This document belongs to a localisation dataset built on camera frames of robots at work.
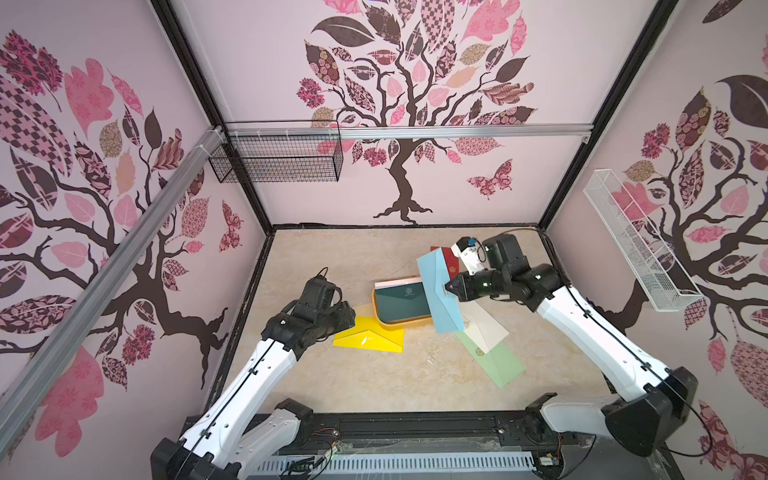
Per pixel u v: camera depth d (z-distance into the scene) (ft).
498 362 2.80
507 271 1.81
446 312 2.43
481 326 3.02
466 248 2.19
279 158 3.11
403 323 2.89
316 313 1.87
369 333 2.95
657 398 1.25
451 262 2.42
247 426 1.46
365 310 3.20
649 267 2.47
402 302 3.07
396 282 3.13
